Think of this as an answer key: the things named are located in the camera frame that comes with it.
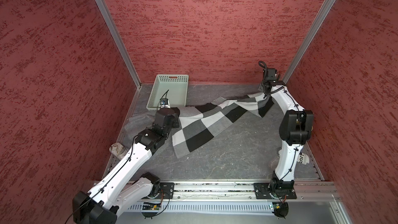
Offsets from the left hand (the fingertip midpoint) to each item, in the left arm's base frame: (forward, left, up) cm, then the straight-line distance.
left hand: (172, 116), depth 78 cm
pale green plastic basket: (+41, +9, -21) cm, 47 cm away
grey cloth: (+6, +25, -17) cm, 31 cm away
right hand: (+26, -57, -5) cm, 63 cm away
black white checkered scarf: (+7, -14, -18) cm, 24 cm away
